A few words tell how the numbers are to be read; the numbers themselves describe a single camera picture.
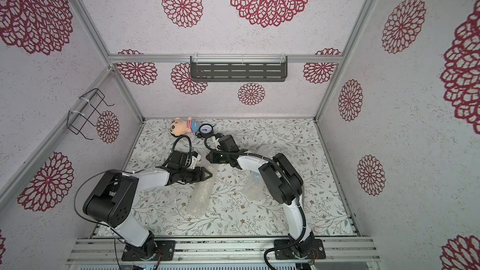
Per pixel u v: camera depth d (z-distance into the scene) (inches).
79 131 28.5
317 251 28.7
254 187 32.8
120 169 40.6
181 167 31.1
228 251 29.5
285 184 20.9
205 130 44.2
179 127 41.8
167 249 29.0
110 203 18.3
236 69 37.4
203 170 33.3
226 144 30.0
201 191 33.0
